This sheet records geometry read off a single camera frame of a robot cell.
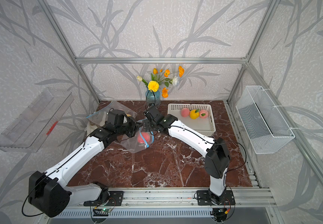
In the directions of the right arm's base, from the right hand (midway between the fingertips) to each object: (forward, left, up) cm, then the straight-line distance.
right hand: (150, 122), depth 82 cm
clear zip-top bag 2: (-11, +4, -1) cm, 12 cm away
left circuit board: (-41, +20, -19) cm, 50 cm away
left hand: (-3, +2, +4) cm, 5 cm away
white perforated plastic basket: (+10, -38, -19) cm, 44 cm away
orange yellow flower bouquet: (+32, -3, +7) cm, 33 cm away
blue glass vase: (+31, +2, -9) cm, 32 cm away
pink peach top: (+19, -23, -14) cm, 33 cm away
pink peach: (+18, -37, -15) cm, 44 cm away
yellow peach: (+18, -30, -15) cm, 38 cm away
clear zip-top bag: (+19, +44, -19) cm, 51 cm away
